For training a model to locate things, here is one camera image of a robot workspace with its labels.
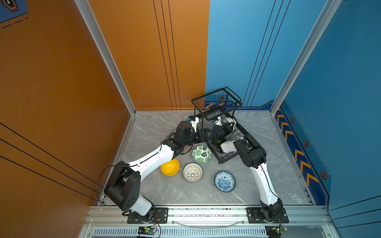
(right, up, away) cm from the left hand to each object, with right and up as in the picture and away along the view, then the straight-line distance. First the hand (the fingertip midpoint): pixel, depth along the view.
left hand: (210, 132), depth 80 cm
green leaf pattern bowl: (-4, -15, +14) cm, 21 cm away
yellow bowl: (-23, -22, +8) cm, 33 cm away
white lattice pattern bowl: (-10, -24, +7) cm, 27 cm away
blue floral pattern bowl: (+9, -28, +3) cm, 30 cm away
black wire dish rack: (+13, +22, +40) cm, 47 cm away
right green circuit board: (+30, -47, -10) cm, 56 cm away
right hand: (+19, +5, +20) cm, 28 cm away
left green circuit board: (-32, -47, -9) cm, 57 cm away
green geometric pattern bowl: (+17, +6, +21) cm, 28 cm away
